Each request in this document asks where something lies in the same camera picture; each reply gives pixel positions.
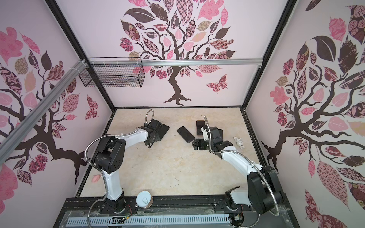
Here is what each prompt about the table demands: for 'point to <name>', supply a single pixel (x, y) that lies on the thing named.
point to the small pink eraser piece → (95, 178)
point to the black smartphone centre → (185, 133)
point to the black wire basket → (114, 72)
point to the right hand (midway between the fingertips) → (199, 141)
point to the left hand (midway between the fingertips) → (154, 139)
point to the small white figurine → (239, 142)
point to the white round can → (145, 199)
